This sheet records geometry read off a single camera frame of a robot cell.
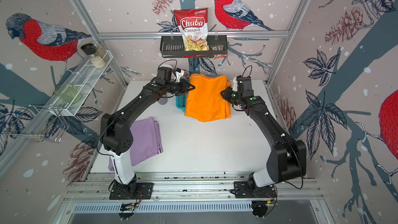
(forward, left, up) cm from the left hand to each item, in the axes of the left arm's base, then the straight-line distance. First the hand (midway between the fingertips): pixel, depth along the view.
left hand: (197, 84), depth 83 cm
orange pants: (-8, -5, -6) cm, 11 cm away
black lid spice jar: (+10, +56, +9) cm, 57 cm away
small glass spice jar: (+16, +54, +9) cm, 57 cm away
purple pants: (-23, +29, -24) cm, 44 cm away
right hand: (-2, -13, -3) cm, 14 cm away
